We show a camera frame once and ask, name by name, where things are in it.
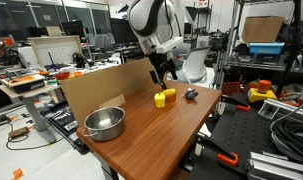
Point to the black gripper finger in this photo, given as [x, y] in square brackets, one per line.
[163, 81]
[154, 76]

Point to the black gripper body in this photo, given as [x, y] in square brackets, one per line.
[160, 62]

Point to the yellow plastic maize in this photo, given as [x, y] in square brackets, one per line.
[169, 92]

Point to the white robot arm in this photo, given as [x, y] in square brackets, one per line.
[151, 23]

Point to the small brown bowl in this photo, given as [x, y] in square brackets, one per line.
[171, 98]

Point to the red bowl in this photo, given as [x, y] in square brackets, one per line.
[62, 76]

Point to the yellow plastic bell pepper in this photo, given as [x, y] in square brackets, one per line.
[159, 100]

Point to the grey toy mouse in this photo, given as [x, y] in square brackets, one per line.
[191, 94]

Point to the white office chair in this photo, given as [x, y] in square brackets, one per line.
[193, 66]

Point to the large black monitor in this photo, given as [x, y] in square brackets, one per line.
[122, 31]

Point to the large cardboard panel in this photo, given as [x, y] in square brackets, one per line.
[101, 86]

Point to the grey office chair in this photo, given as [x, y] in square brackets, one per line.
[102, 43]

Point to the red plastic basket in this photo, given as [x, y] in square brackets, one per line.
[231, 88]

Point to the stainless steel pot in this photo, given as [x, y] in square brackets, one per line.
[105, 130]

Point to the small black monitor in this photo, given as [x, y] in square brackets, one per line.
[72, 28]

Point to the black perforated breadboard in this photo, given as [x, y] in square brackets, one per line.
[244, 133]

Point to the yellow emergency stop button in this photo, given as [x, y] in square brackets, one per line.
[259, 95]

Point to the white framed pegboard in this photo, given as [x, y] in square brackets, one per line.
[57, 50]

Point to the black labelled equipment case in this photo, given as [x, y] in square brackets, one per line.
[62, 118]

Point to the blue plastic bin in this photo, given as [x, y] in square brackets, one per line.
[266, 48]

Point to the brown cardboard box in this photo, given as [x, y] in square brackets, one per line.
[261, 29]

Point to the grey standing desk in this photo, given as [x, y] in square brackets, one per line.
[32, 110]

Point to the orange topped box device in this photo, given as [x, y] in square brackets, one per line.
[26, 83]

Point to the black tripod pole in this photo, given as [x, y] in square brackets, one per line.
[291, 50]

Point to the short aluminium extrusion block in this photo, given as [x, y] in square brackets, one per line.
[277, 166]

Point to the brown power adapter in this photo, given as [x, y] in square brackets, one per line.
[19, 132]

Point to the orange floor tape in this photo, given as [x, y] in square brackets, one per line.
[17, 173]

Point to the long aluminium extrusion rail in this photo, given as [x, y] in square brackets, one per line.
[287, 108]

